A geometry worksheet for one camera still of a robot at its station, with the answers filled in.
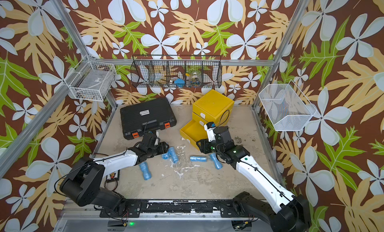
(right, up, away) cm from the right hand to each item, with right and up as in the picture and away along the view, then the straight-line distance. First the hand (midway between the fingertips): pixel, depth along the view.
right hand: (199, 141), depth 78 cm
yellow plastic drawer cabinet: (+9, +19, +12) cm, 25 cm away
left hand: (-20, -4, +14) cm, 24 cm away
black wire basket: (-14, +44, +20) cm, 50 cm away
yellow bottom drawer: (-3, +3, +23) cm, 24 cm away
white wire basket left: (-63, +35, +8) cm, 73 cm away
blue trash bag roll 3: (0, -12, +10) cm, 16 cm away
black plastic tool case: (-36, +13, +27) cm, 47 cm away
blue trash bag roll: (-20, -11, +12) cm, 26 cm away
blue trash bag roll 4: (+11, -15, +10) cm, 22 cm away
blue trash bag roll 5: (-32, -17, +8) cm, 37 cm away
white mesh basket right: (+50, +18, +5) cm, 53 cm away
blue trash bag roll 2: (-17, -9, +15) cm, 24 cm away
